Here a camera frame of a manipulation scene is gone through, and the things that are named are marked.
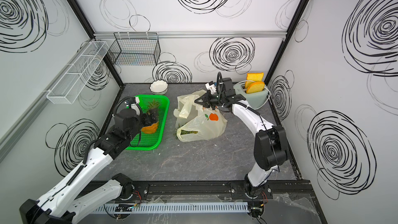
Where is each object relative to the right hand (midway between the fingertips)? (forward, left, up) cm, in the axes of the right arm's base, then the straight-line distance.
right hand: (195, 102), depth 78 cm
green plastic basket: (-15, +23, -16) cm, 31 cm away
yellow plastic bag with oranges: (-8, +1, -7) cm, 11 cm away
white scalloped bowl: (+29, +29, -20) cm, 46 cm away
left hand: (-6, +21, +1) cm, 22 cm away
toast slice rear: (+23, -35, -3) cm, 42 cm away
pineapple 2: (-7, +26, -17) cm, 32 cm away
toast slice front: (+16, -35, -5) cm, 39 cm away
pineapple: (-9, +7, -16) cm, 19 cm away
